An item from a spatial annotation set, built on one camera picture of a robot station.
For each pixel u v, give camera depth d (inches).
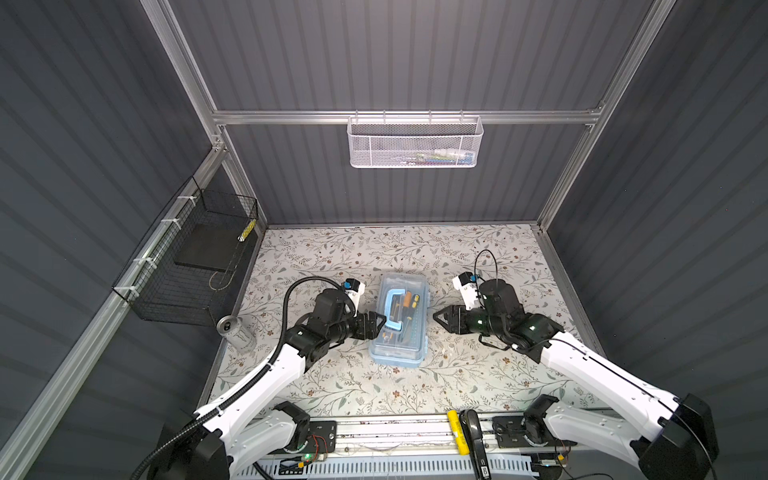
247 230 32.3
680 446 15.0
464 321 26.6
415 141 48.6
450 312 27.2
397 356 31.2
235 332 30.9
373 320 28.4
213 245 29.7
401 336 32.5
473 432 27.3
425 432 29.7
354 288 28.4
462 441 28.3
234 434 16.7
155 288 25.9
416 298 34.8
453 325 26.4
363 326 27.4
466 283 27.4
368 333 27.7
